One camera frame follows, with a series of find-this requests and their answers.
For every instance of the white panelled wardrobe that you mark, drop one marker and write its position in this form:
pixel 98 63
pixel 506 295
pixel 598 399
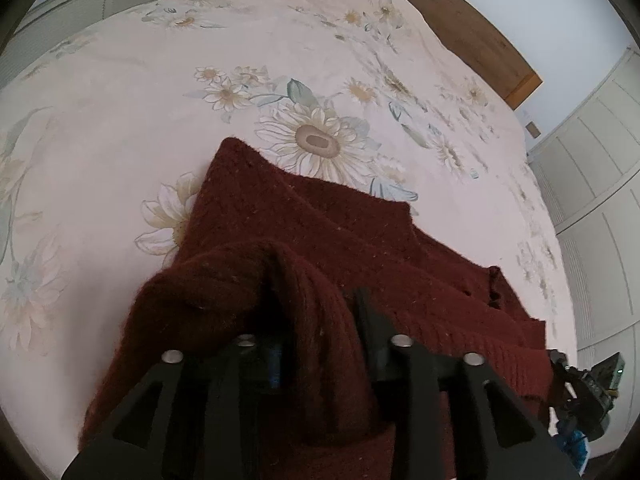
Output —
pixel 590 160

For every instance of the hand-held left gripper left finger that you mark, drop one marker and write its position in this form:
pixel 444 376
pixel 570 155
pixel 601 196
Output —
pixel 273 370

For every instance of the wooden headboard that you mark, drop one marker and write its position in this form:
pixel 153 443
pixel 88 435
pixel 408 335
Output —
pixel 475 35

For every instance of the floral pink duvet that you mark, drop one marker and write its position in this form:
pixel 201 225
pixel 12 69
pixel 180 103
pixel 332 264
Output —
pixel 125 110

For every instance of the dark red knitted sweater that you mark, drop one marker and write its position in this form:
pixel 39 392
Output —
pixel 325 240

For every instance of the white louvered cabinet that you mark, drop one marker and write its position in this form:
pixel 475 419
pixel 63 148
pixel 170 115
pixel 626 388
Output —
pixel 65 15

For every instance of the wall switch plate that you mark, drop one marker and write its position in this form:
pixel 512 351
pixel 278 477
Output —
pixel 533 129

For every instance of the person's right hand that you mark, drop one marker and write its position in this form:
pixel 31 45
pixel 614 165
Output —
pixel 572 445

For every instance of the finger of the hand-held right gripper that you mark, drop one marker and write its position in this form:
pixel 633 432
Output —
pixel 561 365

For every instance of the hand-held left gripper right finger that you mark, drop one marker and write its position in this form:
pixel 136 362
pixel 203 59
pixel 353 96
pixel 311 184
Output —
pixel 372 330

